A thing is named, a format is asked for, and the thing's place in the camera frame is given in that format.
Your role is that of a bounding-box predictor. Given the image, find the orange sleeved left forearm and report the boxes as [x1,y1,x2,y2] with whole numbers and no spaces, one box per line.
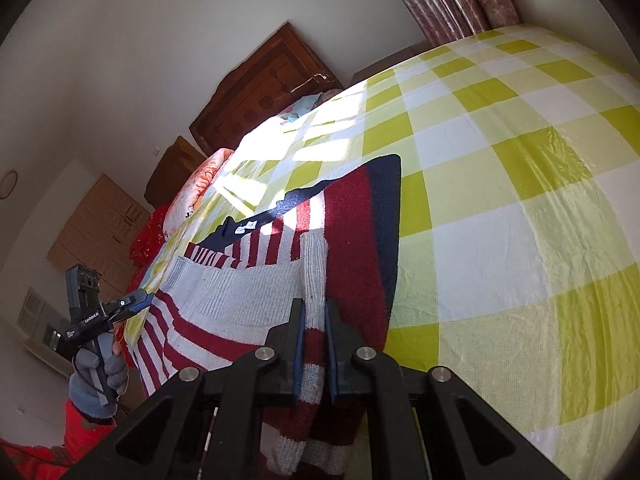
[1,400,116,480]

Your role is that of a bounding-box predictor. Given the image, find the red blanket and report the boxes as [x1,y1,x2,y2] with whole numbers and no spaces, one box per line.
[129,204,169,269]

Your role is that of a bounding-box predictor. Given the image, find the brown wooden nightstand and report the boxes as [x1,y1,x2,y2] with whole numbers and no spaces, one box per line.
[144,136,206,209]

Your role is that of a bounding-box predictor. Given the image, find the round wall clock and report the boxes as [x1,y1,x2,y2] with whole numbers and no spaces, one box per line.
[0,169,18,200]

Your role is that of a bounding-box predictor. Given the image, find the blue floral pillow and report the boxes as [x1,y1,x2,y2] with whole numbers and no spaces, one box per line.
[278,89,341,122]

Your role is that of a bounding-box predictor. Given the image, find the yellow white checkered bedsheet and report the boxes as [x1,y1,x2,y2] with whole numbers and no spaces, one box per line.
[142,25,639,479]

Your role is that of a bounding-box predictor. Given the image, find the orange floral pillow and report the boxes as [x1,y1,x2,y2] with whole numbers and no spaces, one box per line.
[163,148,234,240]

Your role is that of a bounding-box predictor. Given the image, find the dark wooden headboard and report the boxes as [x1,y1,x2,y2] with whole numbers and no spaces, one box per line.
[190,23,343,156]

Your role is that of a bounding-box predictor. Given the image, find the grey gloved left hand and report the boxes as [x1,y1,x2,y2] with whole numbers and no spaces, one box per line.
[68,333,129,420]

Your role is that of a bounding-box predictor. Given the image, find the light wooden wardrobe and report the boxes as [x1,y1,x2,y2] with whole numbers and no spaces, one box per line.
[47,174,150,301]

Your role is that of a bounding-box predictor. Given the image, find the red white navy striped sweater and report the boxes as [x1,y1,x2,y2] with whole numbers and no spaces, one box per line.
[125,154,401,479]

